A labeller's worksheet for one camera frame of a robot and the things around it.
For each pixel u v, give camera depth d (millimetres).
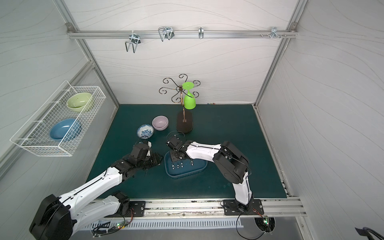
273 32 765
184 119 1078
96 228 687
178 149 705
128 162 628
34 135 579
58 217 386
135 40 784
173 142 710
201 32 784
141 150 638
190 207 753
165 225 638
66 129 654
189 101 928
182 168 861
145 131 1020
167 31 763
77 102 742
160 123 1064
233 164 490
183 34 785
